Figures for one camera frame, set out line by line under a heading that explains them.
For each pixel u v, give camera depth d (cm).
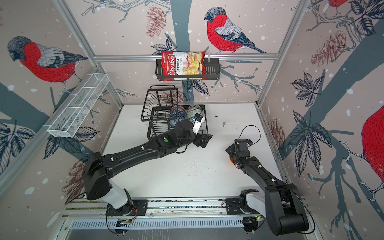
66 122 71
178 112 110
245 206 63
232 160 85
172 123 103
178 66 88
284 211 40
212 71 95
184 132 57
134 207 73
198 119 65
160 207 75
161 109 110
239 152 68
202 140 67
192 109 107
